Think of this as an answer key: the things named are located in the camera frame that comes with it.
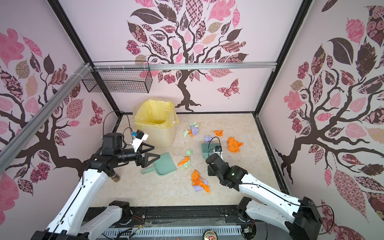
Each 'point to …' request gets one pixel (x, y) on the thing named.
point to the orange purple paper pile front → (198, 183)
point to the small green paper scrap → (189, 152)
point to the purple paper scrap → (207, 138)
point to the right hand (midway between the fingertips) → (211, 162)
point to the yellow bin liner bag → (156, 112)
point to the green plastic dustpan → (163, 166)
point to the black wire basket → (134, 76)
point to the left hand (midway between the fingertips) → (156, 154)
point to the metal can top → (210, 234)
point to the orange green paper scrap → (183, 161)
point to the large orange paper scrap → (233, 145)
